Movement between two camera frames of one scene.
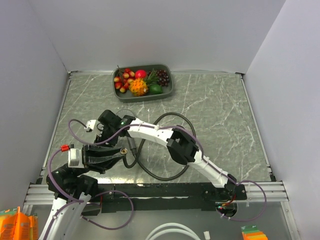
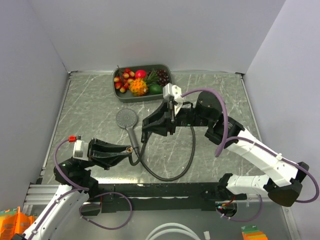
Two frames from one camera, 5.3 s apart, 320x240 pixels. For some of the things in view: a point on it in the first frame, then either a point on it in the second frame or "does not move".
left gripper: (99, 158) does not move
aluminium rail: (39, 193) does not move
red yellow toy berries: (124, 77) does not move
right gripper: (103, 136) -> (161, 127)
